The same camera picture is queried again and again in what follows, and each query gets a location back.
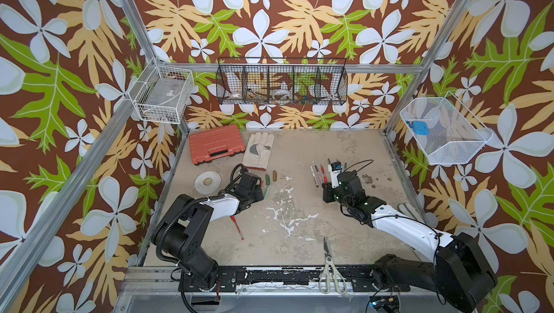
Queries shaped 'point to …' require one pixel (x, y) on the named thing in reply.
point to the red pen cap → (262, 183)
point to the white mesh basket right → (444, 130)
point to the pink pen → (319, 174)
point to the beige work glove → (257, 149)
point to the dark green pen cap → (267, 179)
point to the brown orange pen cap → (274, 175)
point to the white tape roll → (208, 182)
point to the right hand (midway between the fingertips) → (321, 183)
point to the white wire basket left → (161, 94)
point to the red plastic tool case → (215, 143)
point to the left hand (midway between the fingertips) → (260, 188)
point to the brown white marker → (314, 176)
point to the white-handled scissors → (339, 280)
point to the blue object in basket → (420, 128)
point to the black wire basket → (280, 81)
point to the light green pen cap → (267, 192)
